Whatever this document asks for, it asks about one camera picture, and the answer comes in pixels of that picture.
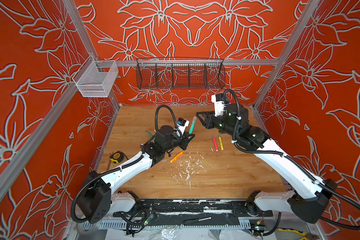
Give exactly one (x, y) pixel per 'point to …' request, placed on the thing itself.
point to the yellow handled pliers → (307, 236)
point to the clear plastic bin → (95, 78)
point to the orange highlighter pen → (177, 156)
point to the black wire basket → (180, 73)
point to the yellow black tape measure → (117, 157)
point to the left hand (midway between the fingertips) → (193, 133)
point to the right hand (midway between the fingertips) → (196, 112)
